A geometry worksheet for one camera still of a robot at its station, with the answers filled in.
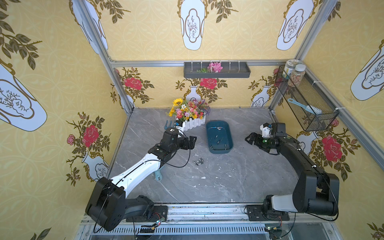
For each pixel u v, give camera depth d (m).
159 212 0.73
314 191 0.42
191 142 0.74
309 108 0.69
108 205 0.40
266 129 0.81
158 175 0.84
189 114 0.97
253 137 0.80
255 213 0.73
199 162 0.92
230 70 0.92
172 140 0.64
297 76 0.80
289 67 0.85
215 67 0.88
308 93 0.89
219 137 1.04
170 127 0.65
